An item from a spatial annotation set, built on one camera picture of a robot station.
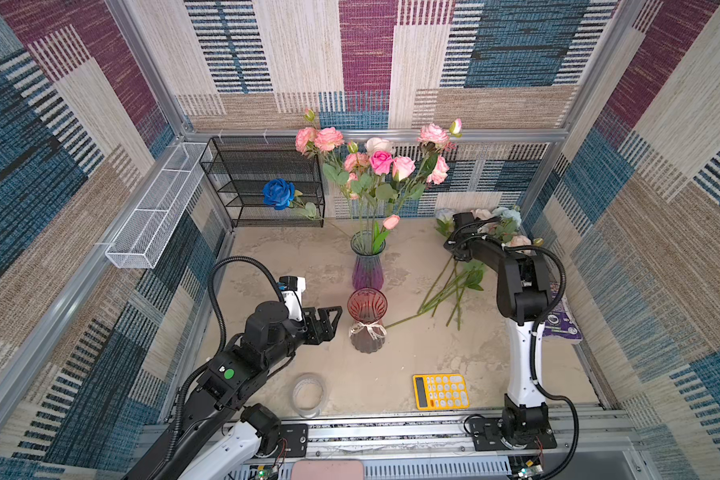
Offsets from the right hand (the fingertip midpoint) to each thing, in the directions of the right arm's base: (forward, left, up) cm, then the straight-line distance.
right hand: (455, 246), depth 110 cm
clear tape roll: (-45, +50, +2) cm, 67 cm away
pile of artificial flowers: (-11, 0, -3) cm, 12 cm away
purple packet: (-31, -25, -1) cm, 40 cm away
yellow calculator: (-49, +16, -1) cm, 51 cm away
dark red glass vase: (-31, +33, +13) cm, 46 cm away
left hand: (-36, +41, +24) cm, 60 cm away
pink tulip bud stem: (-14, +26, +28) cm, 41 cm away
